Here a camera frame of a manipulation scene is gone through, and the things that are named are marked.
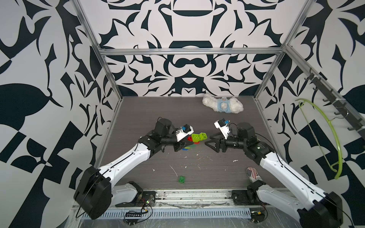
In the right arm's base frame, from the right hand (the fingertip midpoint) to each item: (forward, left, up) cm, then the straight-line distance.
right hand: (209, 137), depth 73 cm
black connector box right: (-32, -23, -23) cm, 45 cm away
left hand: (+3, +10, -2) cm, 10 cm away
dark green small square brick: (-14, +14, -22) cm, 30 cm away
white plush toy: (+30, -15, -9) cm, 35 cm away
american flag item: (-13, -25, -18) cm, 34 cm away
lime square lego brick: (+1, +3, 0) cm, 3 cm away
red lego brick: (0, +10, -1) cm, 10 cm away
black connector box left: (-30, +39, -23) cm, 55 cm away
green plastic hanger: (-16, -49, +7) cm, 52 cm away
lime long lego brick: (0, +7, 0) cm, 7 cm away
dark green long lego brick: (-3, +8, -3) cm, 9 cm away
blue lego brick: (-3, +13, -7) cm, 15 cm away
